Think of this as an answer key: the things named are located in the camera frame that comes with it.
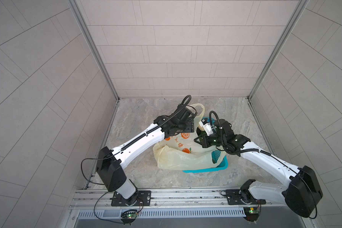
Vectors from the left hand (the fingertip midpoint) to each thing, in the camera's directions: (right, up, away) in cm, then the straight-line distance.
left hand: (192, 125), depth 77 cm
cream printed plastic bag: (-6, -12, -8) cm, 16 cm away
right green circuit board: (+28, -41, -10) cm, 51 cm away
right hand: (+2, -8, 0) cm, 8 cm away
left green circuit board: (-30, -40, -13) cm, 52 cm away
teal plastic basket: (+11, -15, -6) cm, 20 cm away
